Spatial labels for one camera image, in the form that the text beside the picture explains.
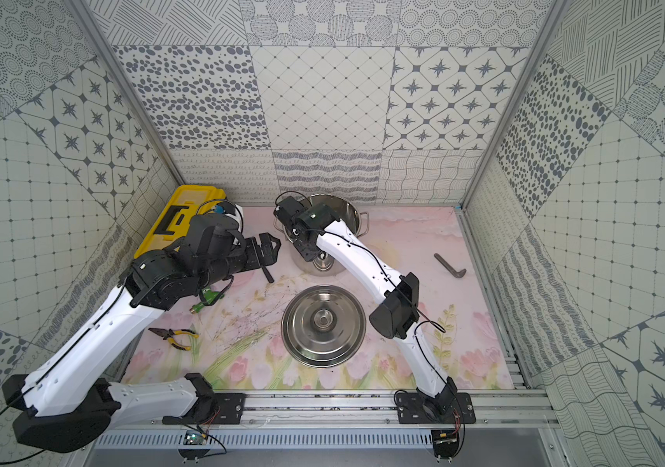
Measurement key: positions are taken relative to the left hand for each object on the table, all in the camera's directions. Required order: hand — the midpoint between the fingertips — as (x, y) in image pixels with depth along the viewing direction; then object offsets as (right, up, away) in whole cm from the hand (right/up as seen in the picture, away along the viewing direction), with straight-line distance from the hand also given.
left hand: (264, 239), depth 65 cm
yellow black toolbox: (-38, +5, +29) cm, 48 cm away
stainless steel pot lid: (+12, -27, +23) cm, 38 cm away
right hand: (+12, -2, +18) cm, 22 cm away
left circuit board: (-20, -50, +7) cm, 54 cm away
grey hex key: (+56, -12, +37) cm, 68 cm away
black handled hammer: (-8, -13, +34) cm, 38 cm away
